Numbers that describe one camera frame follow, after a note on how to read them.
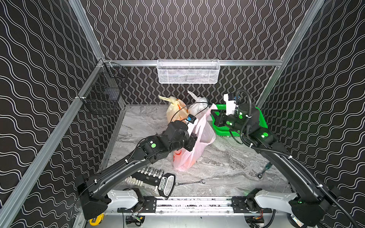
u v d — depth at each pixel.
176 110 0.98
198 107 0.98
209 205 0.76
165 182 0.81
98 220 0.69
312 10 0.70
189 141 0.58
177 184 0.82
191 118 0.56
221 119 0.57
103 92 0.92
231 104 0.57
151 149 0.45
